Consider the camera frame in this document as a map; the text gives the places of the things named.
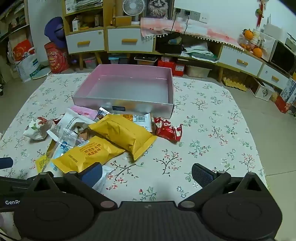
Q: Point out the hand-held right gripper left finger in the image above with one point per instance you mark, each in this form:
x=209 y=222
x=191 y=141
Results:
x=92 y=175

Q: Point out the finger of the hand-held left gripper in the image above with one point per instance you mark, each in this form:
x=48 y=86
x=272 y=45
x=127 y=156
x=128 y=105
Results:
x=5 y=162

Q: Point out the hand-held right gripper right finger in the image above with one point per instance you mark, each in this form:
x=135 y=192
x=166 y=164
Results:
x=203 y=175

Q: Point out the yellow printed snack packet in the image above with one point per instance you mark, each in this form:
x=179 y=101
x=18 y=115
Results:
x=85 y=155

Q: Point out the clear rice cracker packet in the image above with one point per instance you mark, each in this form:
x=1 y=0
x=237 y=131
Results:
x=67 y=142

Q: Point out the white green snack packet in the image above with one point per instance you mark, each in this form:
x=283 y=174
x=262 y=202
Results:
x=35 y=129

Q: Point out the large plain yellow snack packet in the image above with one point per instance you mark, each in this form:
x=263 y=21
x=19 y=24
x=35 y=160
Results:
x=122 y=134

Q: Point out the white snack packet black print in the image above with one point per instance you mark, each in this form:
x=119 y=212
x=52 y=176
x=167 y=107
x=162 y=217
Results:
x=69 y=120

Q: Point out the small dark blue snack packet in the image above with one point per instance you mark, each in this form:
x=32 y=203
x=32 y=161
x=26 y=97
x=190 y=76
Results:
x=101 y=114

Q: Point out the pink snack packet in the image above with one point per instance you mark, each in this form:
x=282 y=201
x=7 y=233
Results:
x=84 y=112

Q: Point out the small red snack packet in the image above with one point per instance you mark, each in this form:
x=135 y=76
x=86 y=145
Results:
x=56 y=121

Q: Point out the orange yellow snack packet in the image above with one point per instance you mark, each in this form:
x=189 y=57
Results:
x=128 y=117

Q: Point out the white barcode snack packet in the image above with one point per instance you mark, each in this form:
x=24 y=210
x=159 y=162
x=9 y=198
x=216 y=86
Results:
x=143 y=120

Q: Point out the pink cardboard box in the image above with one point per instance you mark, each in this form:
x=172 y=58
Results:
x=124 y=85

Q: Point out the round white green disc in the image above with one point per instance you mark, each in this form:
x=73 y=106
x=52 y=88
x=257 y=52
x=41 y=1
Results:
x=41 y=74

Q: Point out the egg tray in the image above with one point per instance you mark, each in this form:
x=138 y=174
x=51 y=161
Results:
x=234 y=83

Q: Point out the white printed sack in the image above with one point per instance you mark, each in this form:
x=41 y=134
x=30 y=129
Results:
x=26 y=67

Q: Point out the low wooden cabinet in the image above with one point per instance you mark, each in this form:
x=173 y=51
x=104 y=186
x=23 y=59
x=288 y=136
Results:
x=220 y=74

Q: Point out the clear plastic storage bin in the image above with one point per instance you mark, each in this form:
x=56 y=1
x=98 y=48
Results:
x=198 y=71

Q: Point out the white printed box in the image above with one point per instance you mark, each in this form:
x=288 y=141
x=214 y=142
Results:
x=264 y=91

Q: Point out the red printed carton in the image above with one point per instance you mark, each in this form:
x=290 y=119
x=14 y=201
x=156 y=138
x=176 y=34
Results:
x=283 y=104

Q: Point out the red gift box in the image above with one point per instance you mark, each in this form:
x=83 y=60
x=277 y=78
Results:
x=165 y=63
x=179 y=68

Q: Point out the small clear bin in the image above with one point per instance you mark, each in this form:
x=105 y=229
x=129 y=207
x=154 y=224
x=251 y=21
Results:
x=90 y=63

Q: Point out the red printed sack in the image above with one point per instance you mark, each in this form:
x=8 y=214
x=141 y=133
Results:
x=55 y=61

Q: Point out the red paper bag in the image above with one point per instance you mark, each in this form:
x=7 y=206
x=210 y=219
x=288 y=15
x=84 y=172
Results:
x=22 y=49

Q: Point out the small purple object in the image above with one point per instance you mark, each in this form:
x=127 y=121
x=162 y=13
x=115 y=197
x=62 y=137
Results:
x=74 y=61

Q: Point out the teal lid storage bin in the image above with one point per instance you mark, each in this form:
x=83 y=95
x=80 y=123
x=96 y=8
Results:
x=114 y=60

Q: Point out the white blue printed carton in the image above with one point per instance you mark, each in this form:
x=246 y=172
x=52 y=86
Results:
x=290 y=89

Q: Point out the stack of papers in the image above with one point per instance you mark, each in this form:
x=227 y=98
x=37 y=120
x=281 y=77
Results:
x=198 y=52

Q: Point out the orange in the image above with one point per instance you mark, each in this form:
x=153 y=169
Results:
x=248 y=34
x=257 y=52

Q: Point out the bag of small oranges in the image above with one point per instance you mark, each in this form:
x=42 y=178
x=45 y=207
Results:
x=246 y=45

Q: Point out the tall wooden cabinet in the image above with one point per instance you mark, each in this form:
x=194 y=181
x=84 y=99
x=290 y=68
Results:
x=104 y=34

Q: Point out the white microwave oven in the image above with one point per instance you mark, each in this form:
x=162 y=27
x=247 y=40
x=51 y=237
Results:
x=281 y=56

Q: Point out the purple plush toy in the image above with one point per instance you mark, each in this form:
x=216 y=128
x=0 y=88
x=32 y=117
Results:
x=54 y=27

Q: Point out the pink floral cabinet runner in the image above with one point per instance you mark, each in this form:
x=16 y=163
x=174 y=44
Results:
x=196 y=30

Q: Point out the storage shelf rack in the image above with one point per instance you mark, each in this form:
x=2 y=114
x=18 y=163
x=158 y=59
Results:
x=11 y=14

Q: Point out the small white carton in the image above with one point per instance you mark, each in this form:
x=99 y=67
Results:
x=75 y=24

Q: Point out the brown cardboard box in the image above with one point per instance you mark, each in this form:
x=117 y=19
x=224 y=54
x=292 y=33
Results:
x=124 y=21

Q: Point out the stack of newspapers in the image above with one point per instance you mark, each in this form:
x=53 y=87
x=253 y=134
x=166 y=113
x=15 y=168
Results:
x=89 y=4

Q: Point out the white desk fan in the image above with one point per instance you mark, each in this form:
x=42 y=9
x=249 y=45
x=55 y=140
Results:
x=133 y=7

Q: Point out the cat picture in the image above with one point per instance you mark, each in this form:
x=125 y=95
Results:
x=158 y=8

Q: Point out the red hanging decoration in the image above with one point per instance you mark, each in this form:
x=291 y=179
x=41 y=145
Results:
x=260 y=11

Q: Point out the white wall socket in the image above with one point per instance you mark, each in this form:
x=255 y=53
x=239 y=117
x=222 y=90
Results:
x=203 y=18

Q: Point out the white wall socket panel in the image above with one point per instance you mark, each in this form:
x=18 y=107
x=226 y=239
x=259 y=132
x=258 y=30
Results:
x=195 y=15

